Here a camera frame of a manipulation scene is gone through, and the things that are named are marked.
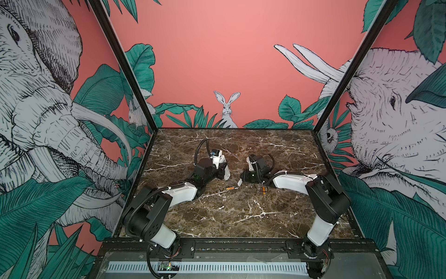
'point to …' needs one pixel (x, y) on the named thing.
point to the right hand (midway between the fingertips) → (237, 174)
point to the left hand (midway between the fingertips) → (226, 160)
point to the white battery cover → (240, 182)
